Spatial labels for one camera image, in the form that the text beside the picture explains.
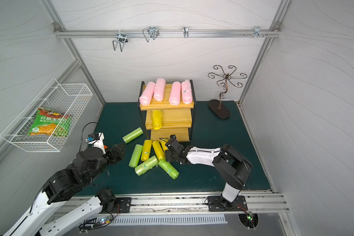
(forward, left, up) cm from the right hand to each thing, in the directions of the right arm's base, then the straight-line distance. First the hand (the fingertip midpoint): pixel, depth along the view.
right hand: (169, 153), depth 90 cm
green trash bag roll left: (-3, +21, +1) cm, 21 cm away
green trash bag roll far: (+11, +26, +1) cm, 28 cm away
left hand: (-9, +20, +24) cm, 33 cm away
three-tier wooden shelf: (+14, -5, +16) cm, 22 cm away
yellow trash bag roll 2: (+1, +7, +1) cm, 7 cm away
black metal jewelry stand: (+45, -33, -2) cm, 55 cm away
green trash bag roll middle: (-9, +12, +2) cm, 15 cm away
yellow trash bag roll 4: (+13, +7, +18) cm, 24 cm away
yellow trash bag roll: (+1, +15, +1) cm, 15 cm away
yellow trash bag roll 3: (+7, +5, +2) cm, 8 cm away
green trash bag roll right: (-11, -2, +1) cm, 12 cm away
